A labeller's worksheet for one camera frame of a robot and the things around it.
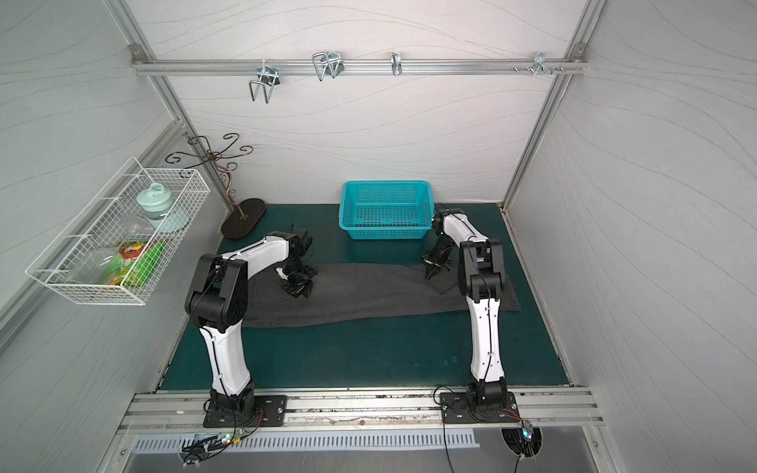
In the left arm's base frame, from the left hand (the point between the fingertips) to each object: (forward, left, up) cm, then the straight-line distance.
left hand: (314, 292), depth 95 cm
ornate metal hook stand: (+33, +33, +3) cm, 46 cm away
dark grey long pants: (+1, -13, -2) cm, 13 cm away
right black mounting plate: (-32, -42, 0) cm, 53 cm away
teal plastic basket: (+38, -23, +1) cm, 45 cm away
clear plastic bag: (-12, +39, +33) cm, 53 cm away
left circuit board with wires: (-42, +17, +3) cm, 45 cm away
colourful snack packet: (-12, +30, +34) cm, 47 cm away
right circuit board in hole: (-38, -59, -1) cm, 70 cm away
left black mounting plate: (-34, +6, -1) cm, 34 cm away
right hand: (+8, -38, -1) cm, 39 cm away
